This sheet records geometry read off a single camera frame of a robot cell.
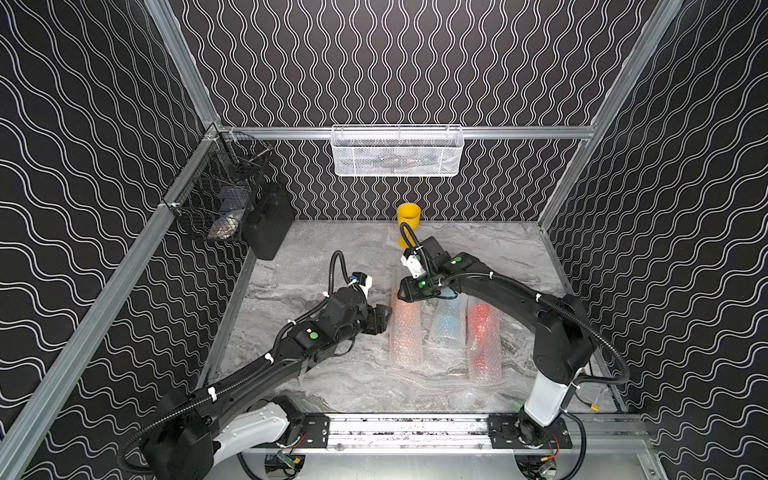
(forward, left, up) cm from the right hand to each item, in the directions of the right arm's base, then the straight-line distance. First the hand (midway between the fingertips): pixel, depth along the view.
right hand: (404, 293), depth 87 cm
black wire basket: (+25, +59, +15) cm, 66 cm away
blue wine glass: (-10, -12, -4) cm, 17 cm away
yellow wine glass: (+32, -2, +2) cm, 32 cm away
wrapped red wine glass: (-12, -22, -5) cm, 26 cm away
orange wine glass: (-11, -1, -4) cm, 11 cm away
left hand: (-8, +6, +6) cm, 11 cm away
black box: (+26, +46, +4) cm, 53 cm away
